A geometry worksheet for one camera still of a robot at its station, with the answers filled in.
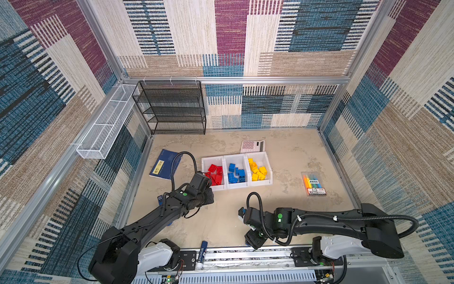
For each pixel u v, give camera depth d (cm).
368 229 41
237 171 98
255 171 98
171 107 111
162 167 100
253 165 99
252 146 109
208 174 97
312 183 94
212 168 100
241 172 97
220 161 96
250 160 100
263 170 98
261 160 103
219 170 99
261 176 96
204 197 72
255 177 94
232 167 99
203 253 74
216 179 92
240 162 101
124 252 40
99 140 94
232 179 94
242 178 95
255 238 66
